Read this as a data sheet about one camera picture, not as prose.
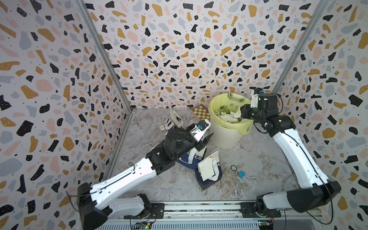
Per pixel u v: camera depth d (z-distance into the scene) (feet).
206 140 1.88
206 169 2.25
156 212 2.41
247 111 2.15
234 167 2.94
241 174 2.78
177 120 3.02
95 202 1.25
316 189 1.26
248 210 2.44
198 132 1.70
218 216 2.40
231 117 2.92
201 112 3.84
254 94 2.13
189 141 1.52
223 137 2.86
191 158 2.37
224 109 3.19
